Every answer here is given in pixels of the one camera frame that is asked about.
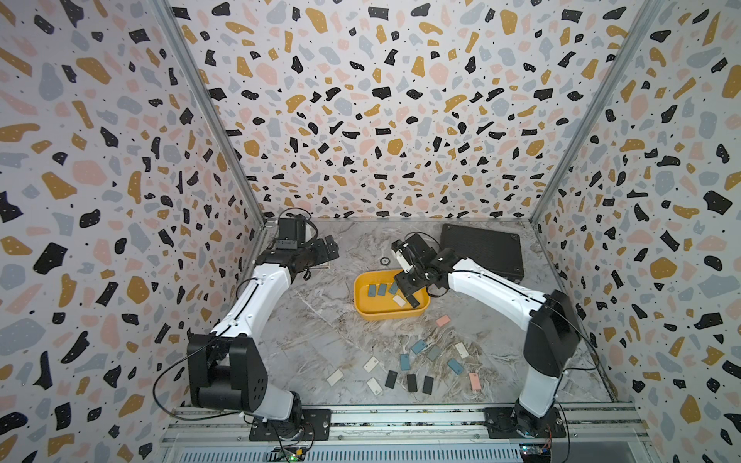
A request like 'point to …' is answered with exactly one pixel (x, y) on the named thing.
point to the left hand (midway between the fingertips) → (328, 249)
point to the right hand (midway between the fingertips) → (406, 279)
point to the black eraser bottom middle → (412, 383)
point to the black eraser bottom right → (427, 385)
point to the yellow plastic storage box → (377, 296)
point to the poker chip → (385, 260)
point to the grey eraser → (433, 353)
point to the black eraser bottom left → (391, 379)
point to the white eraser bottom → (374, 386)
